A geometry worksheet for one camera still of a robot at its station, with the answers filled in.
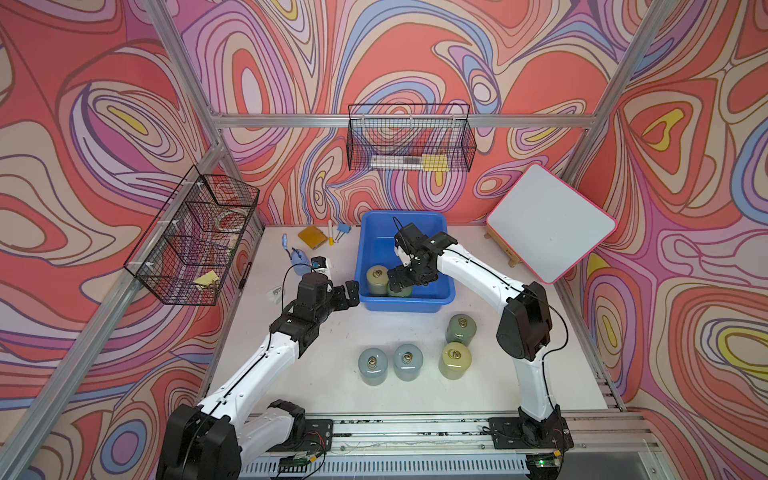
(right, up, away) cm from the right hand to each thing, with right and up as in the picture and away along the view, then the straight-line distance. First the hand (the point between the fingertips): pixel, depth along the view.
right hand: (408, 288), depth 89 cm
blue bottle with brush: (-27, +9, -19) cm, 35 cm away
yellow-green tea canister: (-10, +2, +4) cm, 11 cm away
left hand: (-18, +2, -6) cm, 19 cm away
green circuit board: (-28, -40, -19) cm, 52 cm away
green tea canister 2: (+14, -11, -5) cm, 19 cm away
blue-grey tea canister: (-1, -18, -12) cm, 21 cm away
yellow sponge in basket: (-50, +5, -17) cm, 54 cm away
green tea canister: (-2, 0, -9) cm, 9 cm away
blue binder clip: (-24, +21, +31) cm, 44 cm away
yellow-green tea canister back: (+11, -18, -12) cm, 24 cm away
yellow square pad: (-35, +17, +26) cm, 47 cm away
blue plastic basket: (-11, +13, +22) cm, 28 cm away
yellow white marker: (-29, +19, +27) cm, 44 cm away
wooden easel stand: (+33, +18, +23) cm, 44 cm away
